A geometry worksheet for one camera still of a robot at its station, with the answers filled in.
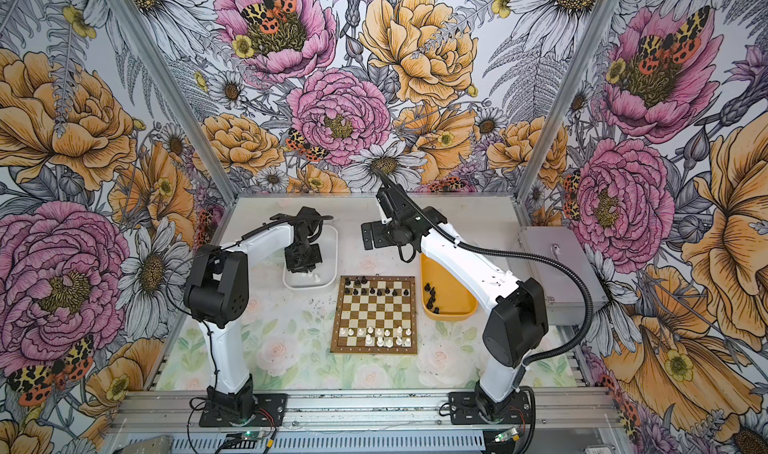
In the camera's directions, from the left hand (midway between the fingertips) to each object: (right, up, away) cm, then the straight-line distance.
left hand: (309, 274), depth 96 cm
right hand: (+24, +11, -13) cm, 29 cm away
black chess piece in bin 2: (+39, -6, -1) cm, 39 cm away
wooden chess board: (+21, -11, -6) cm, 25 cm away
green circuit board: (-7, -34, -24) cm, 42 cm away
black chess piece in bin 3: (+38, -7, -3) cm, 39 cm away
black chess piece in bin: (+37, -4, -1) cm, 37 cm away
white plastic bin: (+4, -1, +3) cm, 5 cm away
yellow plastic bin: (+42, -6, -3) cm, 43 cm away
